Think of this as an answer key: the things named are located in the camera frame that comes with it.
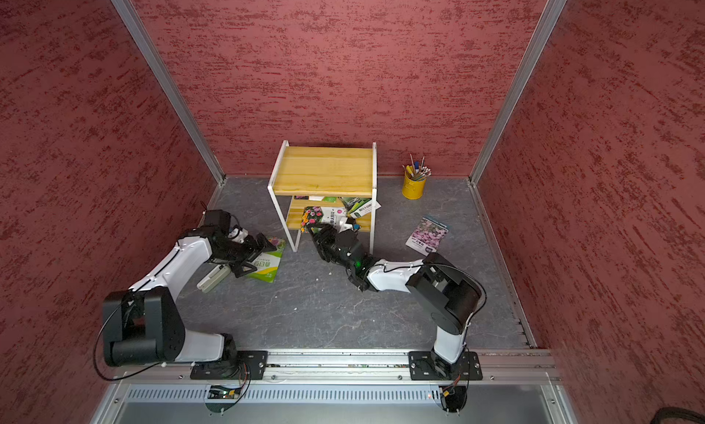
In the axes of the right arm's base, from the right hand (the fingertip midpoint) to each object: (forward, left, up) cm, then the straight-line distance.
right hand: (306, 236), depth 83 cm
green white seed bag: (-1, +16, -15) cm, 22 cm away
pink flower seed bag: (+9, -42, -17) cm, 46 cm away
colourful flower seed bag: (+8, -3, 0) cm, 8 cm away
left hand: (-5, +13, -7) cm, 16 cm away
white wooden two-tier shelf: (+10, -5, +17) cm, 21 cm away
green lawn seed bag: (+11, -16, 0) cm, 20 cm away
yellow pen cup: (+29, -39, -7) cm, 49 cm away
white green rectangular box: (-8, +32, -12) cm, 35 cm away
